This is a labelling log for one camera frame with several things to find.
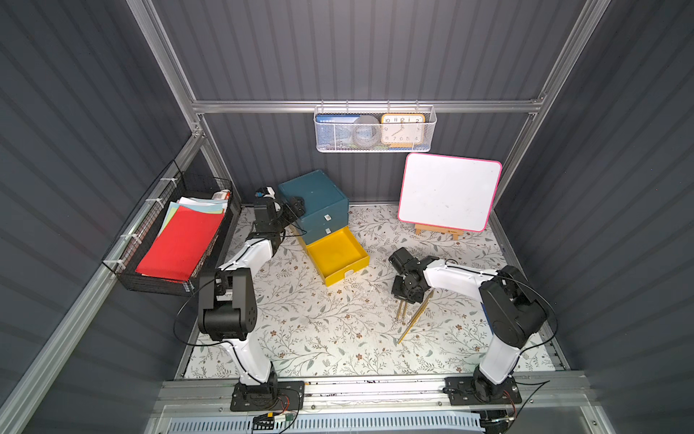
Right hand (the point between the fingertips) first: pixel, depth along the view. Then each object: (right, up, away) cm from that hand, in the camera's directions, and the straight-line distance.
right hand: (402, 294), depth 93 cm
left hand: (-38, +32, 0) cm, 50 cm away
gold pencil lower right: (+4, -7, -4) cm, 9 cm away
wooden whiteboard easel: (+23, +21, +12) cm, 34 cm away
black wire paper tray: (-69, +35, -14) cm, 79 cm away
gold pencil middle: (-1, -4, -3) cm, 6 cm away
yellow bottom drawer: (-23, +13, +10) cm, 28 cm away
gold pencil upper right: (0, -5, -4) cm, 7 cm away
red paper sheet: (-62, +18, -24) cm, 69 cm away
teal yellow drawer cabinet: (-26, +30, -2) cm, 40 cm away
